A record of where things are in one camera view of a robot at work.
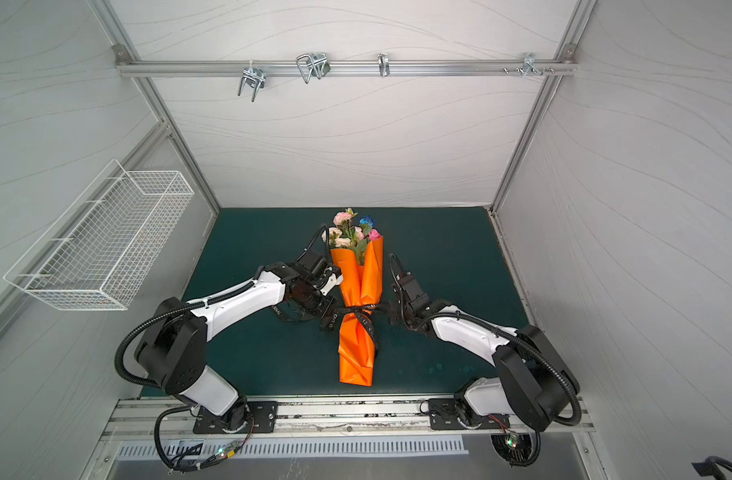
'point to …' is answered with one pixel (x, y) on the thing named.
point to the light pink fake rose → (342, 218)
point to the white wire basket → (100, 250)
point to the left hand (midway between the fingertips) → (335, 307)
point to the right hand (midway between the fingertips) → (401, 300)
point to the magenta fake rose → (374, 235)
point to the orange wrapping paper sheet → (359, 280)
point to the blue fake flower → (367, 220)
